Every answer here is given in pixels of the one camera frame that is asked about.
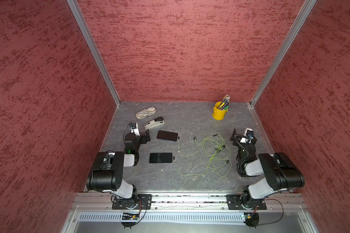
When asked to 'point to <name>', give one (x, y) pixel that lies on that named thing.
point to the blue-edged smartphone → (167, 135)
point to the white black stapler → (154, 123)
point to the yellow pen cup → (218, 114)
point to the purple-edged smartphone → (160, 157)
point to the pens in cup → (224, 103)
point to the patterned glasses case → (145, 112)
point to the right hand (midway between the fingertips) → (241, 132)
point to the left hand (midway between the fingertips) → (141, 132)
